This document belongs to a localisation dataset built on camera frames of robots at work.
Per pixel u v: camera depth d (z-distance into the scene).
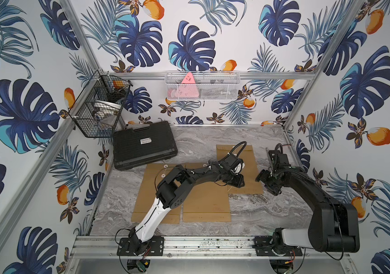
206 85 0.93
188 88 0.90
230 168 0.76
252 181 0.87
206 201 0.86
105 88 0.96
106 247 0.76
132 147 1.10
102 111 0.85
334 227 0.42
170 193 0.57
